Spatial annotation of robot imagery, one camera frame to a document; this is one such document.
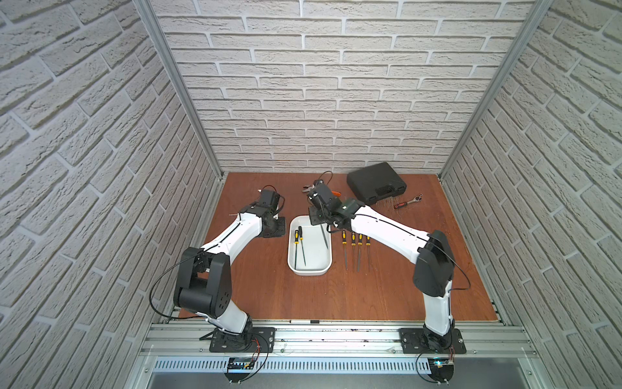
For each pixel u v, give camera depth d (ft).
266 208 2.14
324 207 2.11
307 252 3.05
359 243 3.10
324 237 2.72
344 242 3.11
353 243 3.11
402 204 3.51
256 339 2.38
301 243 3.12
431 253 1.72
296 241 3.11
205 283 1.45
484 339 6.09
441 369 2.28
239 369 2.34
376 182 3.73
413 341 2.41
